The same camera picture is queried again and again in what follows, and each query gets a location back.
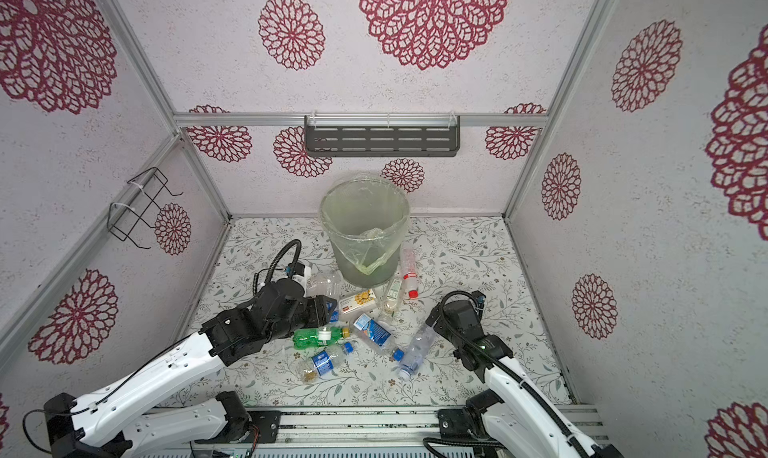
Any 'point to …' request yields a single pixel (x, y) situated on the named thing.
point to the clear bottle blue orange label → (378, 334)
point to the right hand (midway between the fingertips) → (442, 314)
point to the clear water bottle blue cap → (417, 350)
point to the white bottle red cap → (409, 269)
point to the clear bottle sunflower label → (357, 302)
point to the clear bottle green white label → (392, 302)
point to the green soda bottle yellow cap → (308, 338)
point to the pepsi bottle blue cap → (325, 362)
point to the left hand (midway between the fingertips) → (328, 308)
